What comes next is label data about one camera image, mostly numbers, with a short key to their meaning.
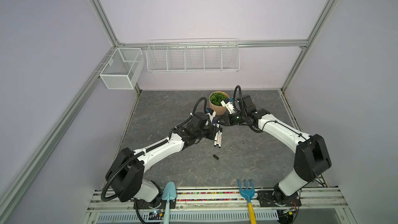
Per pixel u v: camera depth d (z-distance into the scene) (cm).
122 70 96
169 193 74
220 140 93
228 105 78
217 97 100
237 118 72
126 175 42
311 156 45
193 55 104
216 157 87
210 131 72
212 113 74
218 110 99
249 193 75
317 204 74
